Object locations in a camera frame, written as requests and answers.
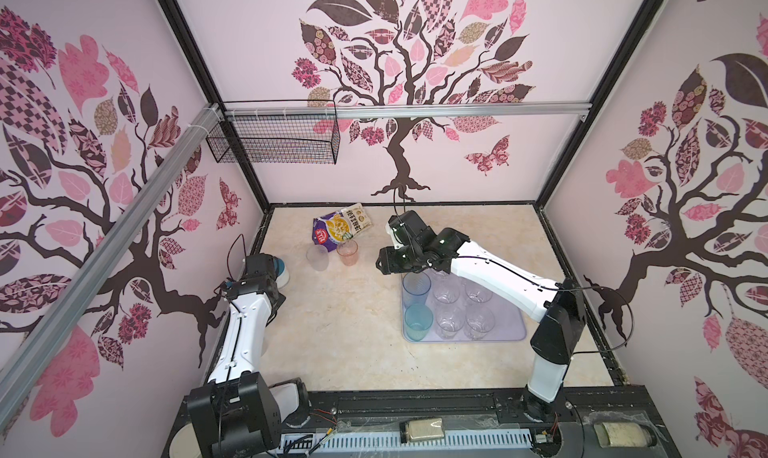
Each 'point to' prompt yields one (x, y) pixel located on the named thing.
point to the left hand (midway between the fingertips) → (265, 313)
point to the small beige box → (421, 429)
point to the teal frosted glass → (418, 319)
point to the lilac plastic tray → (466, 311)
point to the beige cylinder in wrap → (623, 434)
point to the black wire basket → (277, 132)
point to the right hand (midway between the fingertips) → (382, 260)
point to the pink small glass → (348, 251)
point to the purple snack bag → (336, 227)
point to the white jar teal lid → (283, 275)
